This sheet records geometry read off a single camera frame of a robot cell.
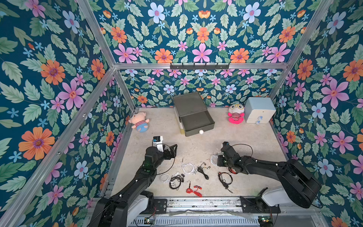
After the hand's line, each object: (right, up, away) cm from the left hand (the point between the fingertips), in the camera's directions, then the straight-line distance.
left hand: (172, 144), depth 85 cm
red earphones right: (+33, -11, -14) cm, 37 cm away
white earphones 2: (+26, -10, +5) cm, 29 cm away
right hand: (+29, -10, +6) cm, 31 cm away
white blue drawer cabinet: (+60, +22, +14) cm, 65 cm away
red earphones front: (+11, -25, -6) cm, 28 cm away
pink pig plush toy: (-25, +13, +17) cm, 33 cm away
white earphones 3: (-4, -20, -1) cm, 20 cm away
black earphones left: (+5, -20, -1) cm, 21 cm away
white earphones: (+10, -15, +1) cm, 18 cm away
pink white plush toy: (+46, +21, +23) cm, 56 cm away
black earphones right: (+31, -21, -3) cm, 38 cm away
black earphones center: (+17, -15, +1) cm, 23 cm away
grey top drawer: (+15, +14, +8) cm, 22 cm away
